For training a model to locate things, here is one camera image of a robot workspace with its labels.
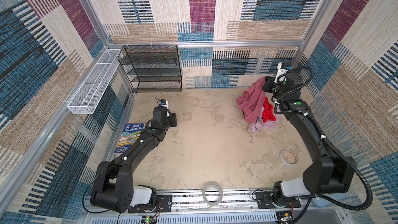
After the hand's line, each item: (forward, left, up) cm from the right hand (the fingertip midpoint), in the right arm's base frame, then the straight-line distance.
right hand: (266, 78), depth 79 cm
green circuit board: (-54, +59, -35) cm, 87 cm away
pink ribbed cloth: (-3, +4, -14) cm, 15 cm away
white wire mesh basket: (-12, +85, +1) cm, 85 cm away
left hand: (-7, +49, -17) cm, 52 cm away
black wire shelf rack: (+31, +66, -16) cm, 74 cm away
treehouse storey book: (-10, +77, -31) cm, 83 cm away
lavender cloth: (-12, +2, -27) cm, 29 cm away
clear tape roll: (-43, +25, -34) cm, 60 cm away
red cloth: (-6, -6, -22) cm, 24 cm away
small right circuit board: (-54, -3, -34) cm, 65 cm away
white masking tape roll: (-28, -15, -33) cm, 46 cm away
